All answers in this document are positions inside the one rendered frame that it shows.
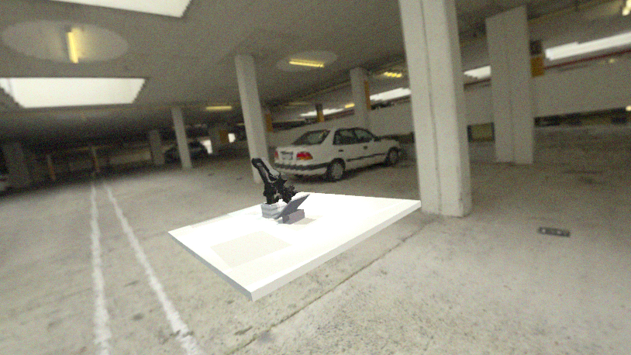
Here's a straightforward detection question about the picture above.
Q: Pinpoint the white switch panel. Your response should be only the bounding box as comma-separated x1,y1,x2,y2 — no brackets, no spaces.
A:
275,193,311,225

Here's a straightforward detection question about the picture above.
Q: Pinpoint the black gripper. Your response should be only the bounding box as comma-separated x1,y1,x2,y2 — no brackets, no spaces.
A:
274,185,298,204

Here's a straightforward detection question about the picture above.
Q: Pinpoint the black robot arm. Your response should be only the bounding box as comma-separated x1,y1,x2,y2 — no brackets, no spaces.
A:
251,157,295,205

